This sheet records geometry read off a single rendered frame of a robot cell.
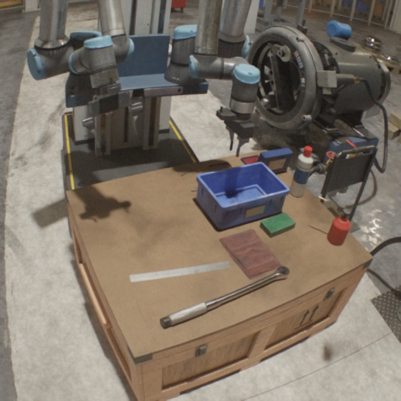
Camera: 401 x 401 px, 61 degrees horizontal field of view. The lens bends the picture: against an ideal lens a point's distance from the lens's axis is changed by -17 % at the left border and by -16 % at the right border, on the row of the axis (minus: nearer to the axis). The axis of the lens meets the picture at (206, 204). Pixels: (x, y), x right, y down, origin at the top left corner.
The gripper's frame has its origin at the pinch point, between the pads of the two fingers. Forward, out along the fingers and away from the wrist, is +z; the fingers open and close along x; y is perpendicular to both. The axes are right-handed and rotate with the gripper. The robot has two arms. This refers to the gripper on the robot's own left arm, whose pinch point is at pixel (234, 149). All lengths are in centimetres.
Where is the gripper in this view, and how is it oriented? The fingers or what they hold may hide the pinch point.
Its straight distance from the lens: 151.3
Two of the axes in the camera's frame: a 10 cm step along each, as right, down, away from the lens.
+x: -4.7, -6.0, 6.5
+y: 8.8, -2.2, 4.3
